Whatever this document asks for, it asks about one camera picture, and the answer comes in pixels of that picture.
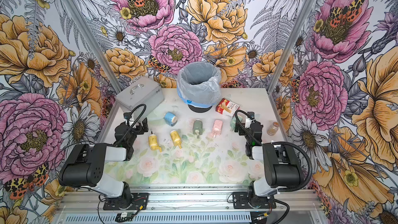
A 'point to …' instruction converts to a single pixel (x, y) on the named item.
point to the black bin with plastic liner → (199, 85)
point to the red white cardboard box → (227, 108)
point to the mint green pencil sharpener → (232, 123)
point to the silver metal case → (142, 91)
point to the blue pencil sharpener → (170, 118)
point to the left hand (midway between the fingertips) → (139, 122)
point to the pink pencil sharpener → (217, 128)
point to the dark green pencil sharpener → (197, 126)
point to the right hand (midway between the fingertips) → (243, 122)
